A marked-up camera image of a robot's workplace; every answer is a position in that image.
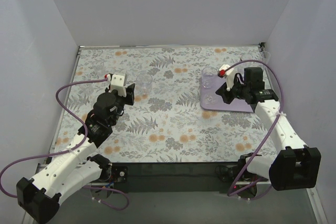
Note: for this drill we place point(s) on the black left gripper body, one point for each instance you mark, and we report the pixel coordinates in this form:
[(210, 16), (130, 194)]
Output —
[(127, 96)]

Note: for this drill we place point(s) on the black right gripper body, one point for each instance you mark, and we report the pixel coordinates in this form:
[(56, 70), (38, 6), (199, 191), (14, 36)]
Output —
[(230, 93)]

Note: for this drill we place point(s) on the clear tall tumbler glass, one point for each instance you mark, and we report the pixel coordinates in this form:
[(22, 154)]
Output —
[(144, 84)]

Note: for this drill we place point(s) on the clear faceted tumbler glass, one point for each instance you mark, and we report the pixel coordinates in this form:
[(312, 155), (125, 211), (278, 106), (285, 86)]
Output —
[(209, 74)]

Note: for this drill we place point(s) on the clear wine glass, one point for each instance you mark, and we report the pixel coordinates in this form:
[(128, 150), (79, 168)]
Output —
[(265, 56)]

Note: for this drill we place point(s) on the small clear tumbler glass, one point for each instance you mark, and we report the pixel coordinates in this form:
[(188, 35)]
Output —
[(210, 99)]

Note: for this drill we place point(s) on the clear champagne flute glass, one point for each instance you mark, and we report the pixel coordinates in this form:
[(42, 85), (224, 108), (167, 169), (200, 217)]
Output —
[(247, 57)]

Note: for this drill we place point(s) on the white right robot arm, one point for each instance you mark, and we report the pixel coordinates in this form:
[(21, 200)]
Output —
[(296, 165)]

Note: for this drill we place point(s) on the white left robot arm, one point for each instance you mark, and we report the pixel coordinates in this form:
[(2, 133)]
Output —
[(42, 195)]

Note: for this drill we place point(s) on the lilac plastic tray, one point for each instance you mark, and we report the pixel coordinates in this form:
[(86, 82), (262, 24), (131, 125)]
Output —
[(236, 106)]

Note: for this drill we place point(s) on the floral patterned tablecloth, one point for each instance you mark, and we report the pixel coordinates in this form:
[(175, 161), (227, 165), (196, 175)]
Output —
[(169, 124)]

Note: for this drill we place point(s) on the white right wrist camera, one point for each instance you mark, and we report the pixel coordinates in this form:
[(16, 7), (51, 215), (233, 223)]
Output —
[(227, 72)]

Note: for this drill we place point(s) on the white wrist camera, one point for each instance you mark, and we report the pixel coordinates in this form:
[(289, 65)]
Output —
[(117, 82), (227, 72)]

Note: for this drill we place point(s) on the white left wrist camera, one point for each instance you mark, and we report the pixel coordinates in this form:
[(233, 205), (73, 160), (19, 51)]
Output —
[(117, 82)]

